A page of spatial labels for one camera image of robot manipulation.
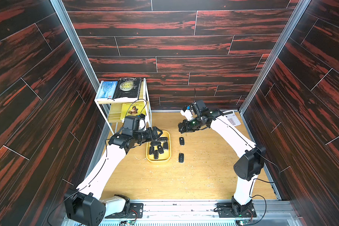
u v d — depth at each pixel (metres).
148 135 0.67
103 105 1.15
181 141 1.02
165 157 0.93
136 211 0.72
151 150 0.96
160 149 0.96
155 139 0.66
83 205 0.38
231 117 1.15
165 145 0.99
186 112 0.76
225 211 0.73
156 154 0.93
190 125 0.72
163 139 1.02
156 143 0.98
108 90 0.86
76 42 0.78
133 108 0.96
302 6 0.66
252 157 0.47
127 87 0.86
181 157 0.93
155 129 0.68
